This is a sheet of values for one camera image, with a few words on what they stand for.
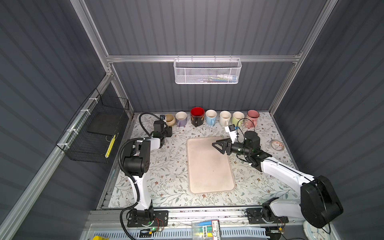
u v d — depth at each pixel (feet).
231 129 2.36
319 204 1.38
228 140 2.39
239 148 2.29
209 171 2.95
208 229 2.28
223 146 2.33
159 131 2.68
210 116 3.47
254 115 3.55
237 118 3.64
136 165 1.79
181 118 3.59
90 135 2.40
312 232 2.23
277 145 3.33
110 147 2.26
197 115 3.47
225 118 3.45
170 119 3.64
